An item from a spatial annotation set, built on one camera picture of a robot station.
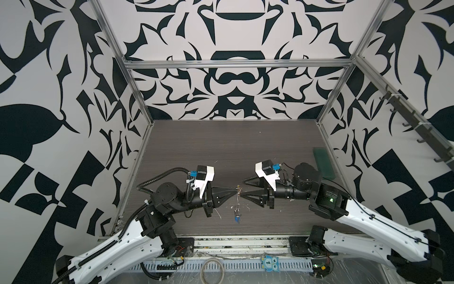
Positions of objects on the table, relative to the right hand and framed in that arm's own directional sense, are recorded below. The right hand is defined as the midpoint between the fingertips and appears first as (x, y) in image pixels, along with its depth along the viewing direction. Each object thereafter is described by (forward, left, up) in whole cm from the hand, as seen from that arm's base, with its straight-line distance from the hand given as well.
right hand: (244, 188), depth 55 cm
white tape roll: (-15, +13, -33) cm, 38 cm away
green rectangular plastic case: (+29, -48, -35) cm, 66 cm away
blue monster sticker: (-17, -11, -33) cm, 38 cm away
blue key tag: (-4, +2, -19) cm, 19 cm away
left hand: (-1, +2, +3) cm, 4 cm away
